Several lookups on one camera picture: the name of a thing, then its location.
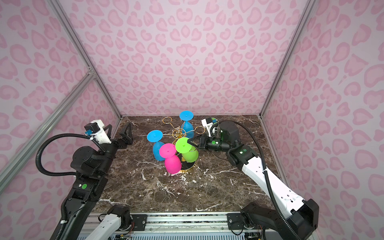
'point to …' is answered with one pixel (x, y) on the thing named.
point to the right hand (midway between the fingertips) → (189, 142)
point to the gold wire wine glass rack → (178, 133)
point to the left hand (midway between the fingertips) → (119, 122)
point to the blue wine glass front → (155, 136)
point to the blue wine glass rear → (187, 128)
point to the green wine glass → (189, 154)
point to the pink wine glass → (172, 162)
